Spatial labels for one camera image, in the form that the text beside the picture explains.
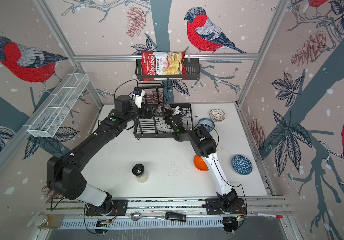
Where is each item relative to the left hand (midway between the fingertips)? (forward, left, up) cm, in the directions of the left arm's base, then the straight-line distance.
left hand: (149, 104), depth 79 cm
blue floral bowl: (+8, -38, -30) cm, 49 cm away
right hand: (+11, -2, -17) cm, 21 cm away
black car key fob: (-48, -14, -26) cm, 56 cm away
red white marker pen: (-48, -60, -30) cm, 82 cm away
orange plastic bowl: (-22, -28, -28) cm, 46 cm away
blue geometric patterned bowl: (-22, -54, -30) cm, 65 cm away
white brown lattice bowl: (+15, -46, -28) cm, 56 cm away
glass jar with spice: (-49, +42, -23) cm, 69 cm away
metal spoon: (-47, +5, -27) cm, 55 cm away
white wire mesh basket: (-11, +49, -1) cm, 50 cm away
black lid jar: (-31, +4, -21) cm, 38 cm away
